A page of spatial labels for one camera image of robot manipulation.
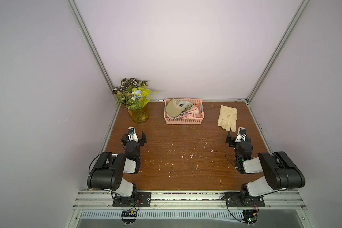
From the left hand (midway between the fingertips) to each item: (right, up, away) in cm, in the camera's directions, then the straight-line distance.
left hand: (136, 130), depth 89 cm
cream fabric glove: (+66, +7, +19) cm, 70 cm away
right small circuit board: (+64, -41, -19) cm, 78 cm away
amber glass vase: (-1, +9, +14) cm, 17 cm away
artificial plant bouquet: (-3, +24, +4) cm, 25 cm away
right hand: (+66, 0, -1) cm, 66 cm away
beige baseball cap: (+26, +15, +14) cm, 33 cm away
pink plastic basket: (+44, +20, +24) cm, 54 cm away
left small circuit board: (+1, -43, -17) cm, 46 cm away
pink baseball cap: (+37, +10, +9) cm, 40 cm away
